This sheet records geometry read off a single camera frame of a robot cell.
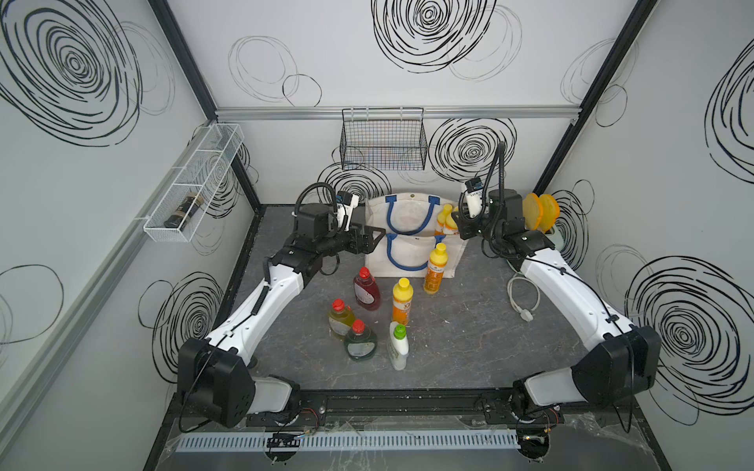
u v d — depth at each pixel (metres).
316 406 0.74
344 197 0.67
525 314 0.88
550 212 0.90
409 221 1.01
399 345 0.70
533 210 0.91
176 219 0.66
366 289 0.82
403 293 0.74
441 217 0.92
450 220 0.78
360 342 0.73
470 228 0.69
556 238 0.91
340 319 0.75
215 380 0.39
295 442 0.72
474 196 0.69
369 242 0.68
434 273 0.85
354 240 0.67
